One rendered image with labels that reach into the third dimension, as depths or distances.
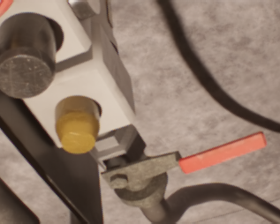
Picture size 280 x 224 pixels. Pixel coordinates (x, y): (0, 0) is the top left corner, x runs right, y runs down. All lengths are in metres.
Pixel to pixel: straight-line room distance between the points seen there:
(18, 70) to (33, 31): 0.03
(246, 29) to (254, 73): 0.11
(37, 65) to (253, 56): 0.77
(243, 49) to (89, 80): 0.66
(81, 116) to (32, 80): 0.08
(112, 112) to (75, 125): 0.05
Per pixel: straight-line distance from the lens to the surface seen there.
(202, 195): 0.89
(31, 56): 0.43
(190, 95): 1.21
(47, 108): 0.53
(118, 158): 0.59
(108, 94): 0.52
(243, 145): 0.56
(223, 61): 1.16
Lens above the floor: 0.83
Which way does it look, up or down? 43 degrees down
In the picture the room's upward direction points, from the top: 172 degrees clockwise
